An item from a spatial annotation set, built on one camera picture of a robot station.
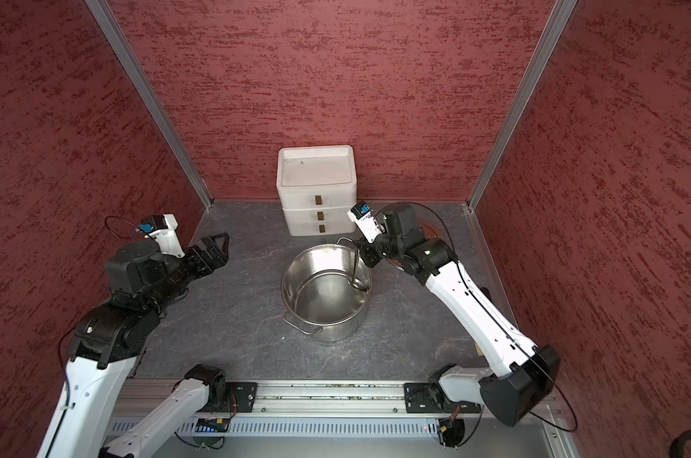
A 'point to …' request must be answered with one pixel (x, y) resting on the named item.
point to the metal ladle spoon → (361, 278)
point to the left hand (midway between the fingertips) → (213, 248)
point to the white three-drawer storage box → (317, 186)
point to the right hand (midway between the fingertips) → (357, 245)
